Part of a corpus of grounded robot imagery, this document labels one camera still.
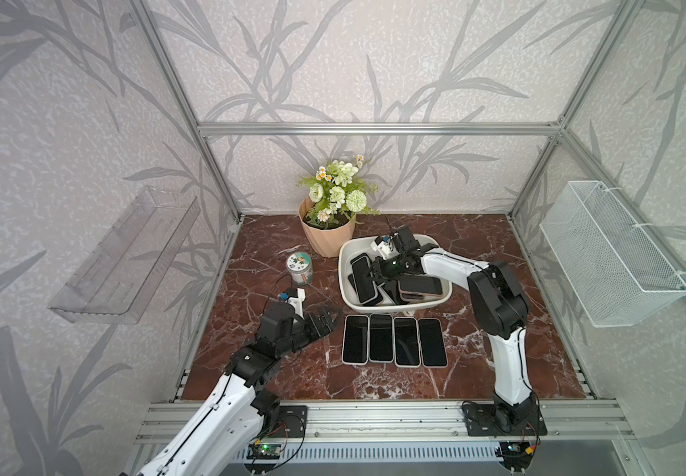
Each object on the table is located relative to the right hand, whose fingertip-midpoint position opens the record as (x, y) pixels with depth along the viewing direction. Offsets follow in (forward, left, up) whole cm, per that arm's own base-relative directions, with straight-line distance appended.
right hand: (365, 274), depth 95 cm
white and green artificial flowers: (+12, +8, +24) cm, 28 cm away
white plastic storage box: (-6, -8, -7) cm, 12 cm away
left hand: (-19, +8, +8) cm, 22 cm away
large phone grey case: (-2, 0, -6) cm, 7 cm away
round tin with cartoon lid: (+3, +22, +1) cm, 22 cm away
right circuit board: (-46, -37, -12) cm, 61 cm away
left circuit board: (-46, +25, -7) cm, 53 cm away
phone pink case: (-3, -18, -5) cm, 18 cm away
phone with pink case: (-19, +3, -7) cm, 20 cm away
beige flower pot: (+10, +13, +4) cm, 17 cm away
